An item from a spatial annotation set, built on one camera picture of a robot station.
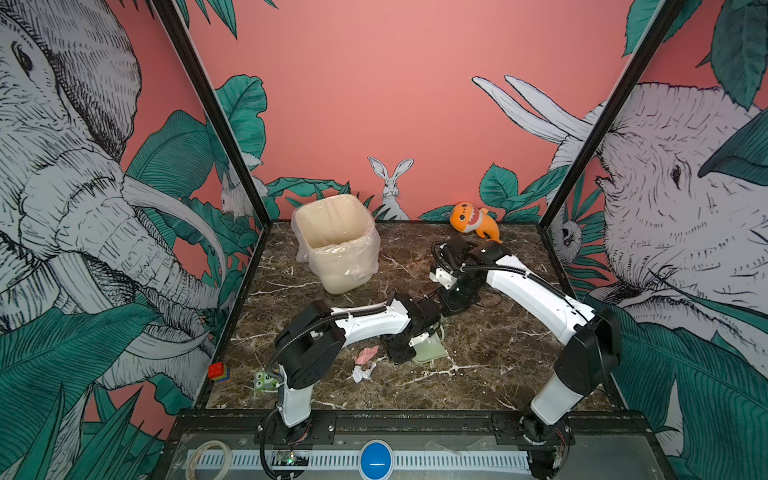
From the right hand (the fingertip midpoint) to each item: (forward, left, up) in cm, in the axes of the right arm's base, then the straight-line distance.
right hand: (441, 309), depth 78 cm
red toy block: (-14, +60, -9) cm, 62 cm away
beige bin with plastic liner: (+32, +32, -7) cm, 46 cm away
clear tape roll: (-33, +60, -13) cm, 70 cm away
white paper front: (-12, +23, -14) cm, 30 cm away
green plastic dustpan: (-5, +1, -16) cm, 17 cm away
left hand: (-7, +13, -12) cm, 19 cm away
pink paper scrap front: (-7, +21, -15) cm, 26 cm away
